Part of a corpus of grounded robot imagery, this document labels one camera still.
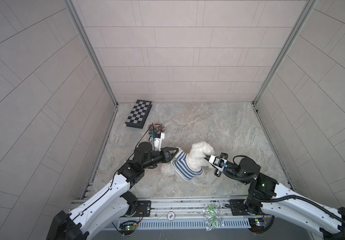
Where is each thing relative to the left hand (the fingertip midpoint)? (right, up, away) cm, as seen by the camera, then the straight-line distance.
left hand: (181, 152), depth 70 cm
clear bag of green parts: (+15, -30, -1) cm, 34 cm away
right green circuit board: (+35, -33, -2) cm, 48 cm away
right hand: (+10, -1, -5) cm, 11 cm away
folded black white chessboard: (-30, +18, +35) cm, 49 cm away
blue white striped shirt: (0, -6, -3) cm, 7 cm away
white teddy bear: (+7, -1, -6) cm, 9 cm away
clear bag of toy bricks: (-18, +9, +30) cm, 36 cm away
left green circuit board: (-23, -31, -6) cm, 39 cm away
